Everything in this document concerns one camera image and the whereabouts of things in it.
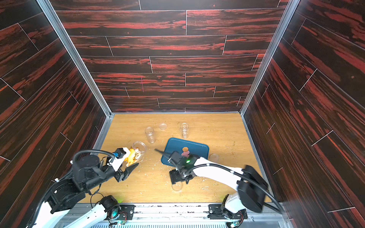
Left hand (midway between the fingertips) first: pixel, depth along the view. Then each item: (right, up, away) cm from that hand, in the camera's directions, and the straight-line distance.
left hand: (133, 158), depth 63 cm
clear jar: (-1, +10, +34) cm, 36 cm away
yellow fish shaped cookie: (0, +1, -5) cm, 5 cm away
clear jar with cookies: (+24, +13, +35) cm, 45 cm away
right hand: (+20, -14, +17) cm, 30 cm away
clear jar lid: (+7, +14, +48) cm, 51 cm away
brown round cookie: (+24, -1, +33) cm, 41 cm away
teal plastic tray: (+17, +1, +38) cm, 42 cm away
